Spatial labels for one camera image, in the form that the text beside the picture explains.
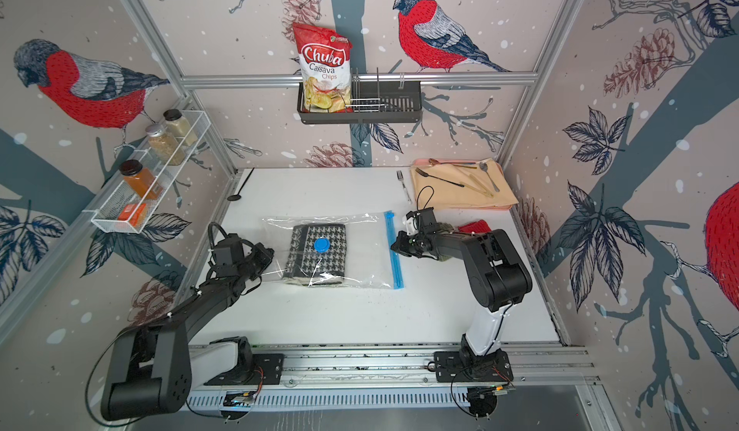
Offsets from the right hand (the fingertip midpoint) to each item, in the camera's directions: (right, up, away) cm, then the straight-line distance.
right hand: (390, 245), depth 96 cm
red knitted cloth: (+31, +6, +1) cm, 32 cm away
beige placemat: (+26, +21, +20) cm, 39 cm away
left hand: (-37, +2, -6) cm, 37 cm away
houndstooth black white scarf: (-27, -5, -8) cm, 28 cm away
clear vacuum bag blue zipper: (-7, -5, -2) cm, 9 cm away
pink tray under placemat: (+17, +32, +27) cm, 45 cm away
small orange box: (-63, +13, -29) cm, 71 cm away
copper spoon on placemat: (+20, +31, +26) cm, 45 cm away
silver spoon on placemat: (+42, +29, +24) cm, 56 cm away
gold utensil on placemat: (+38, +21, +18) cm, 47 cm away
